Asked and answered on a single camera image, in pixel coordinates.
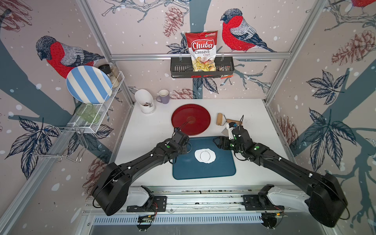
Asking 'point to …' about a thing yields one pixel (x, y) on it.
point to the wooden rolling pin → (221, 120)
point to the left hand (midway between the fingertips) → (185, 143)
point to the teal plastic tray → (188, 167)
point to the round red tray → (192, 119)
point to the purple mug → (164, 96)
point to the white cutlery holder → (145, 99)
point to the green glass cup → (88, 112)
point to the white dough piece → (198, 152)
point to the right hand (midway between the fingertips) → (219, 139)
